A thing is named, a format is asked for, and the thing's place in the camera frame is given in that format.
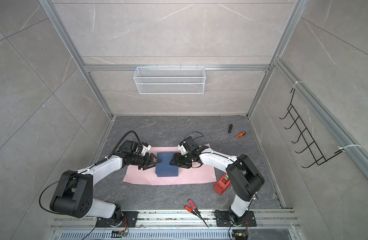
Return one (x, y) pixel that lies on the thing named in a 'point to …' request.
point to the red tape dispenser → (222, 184)
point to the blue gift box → (164, 169)
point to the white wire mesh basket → (167, 80)
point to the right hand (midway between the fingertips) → (173, 163)
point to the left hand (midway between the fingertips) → (158, 160)
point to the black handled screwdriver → (229, 131)
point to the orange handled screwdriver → (241, 134)
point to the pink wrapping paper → (201, 174)
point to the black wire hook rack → (305, 134)
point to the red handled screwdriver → (188, 208)
